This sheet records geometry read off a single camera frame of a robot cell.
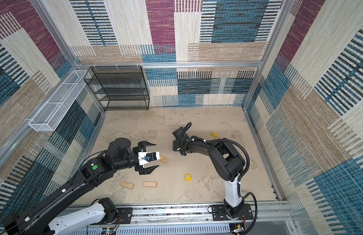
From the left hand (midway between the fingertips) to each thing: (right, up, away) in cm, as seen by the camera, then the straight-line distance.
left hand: (155, 150), depth 68 cm
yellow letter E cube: (+34, +5, +34) cm, 48 cm away
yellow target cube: (+16, -18, +16) cm, 29 cm away
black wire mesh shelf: (-34, +38, +42) cm, 66 cm away
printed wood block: (-18, -22, +14) cm, 32 cm away
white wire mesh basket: (-52, +15, +2) cm, 54 cm away
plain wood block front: (-6, -22, +15) cm, 27 cm away
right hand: (+11, -4, +29) cm, 31 cm away
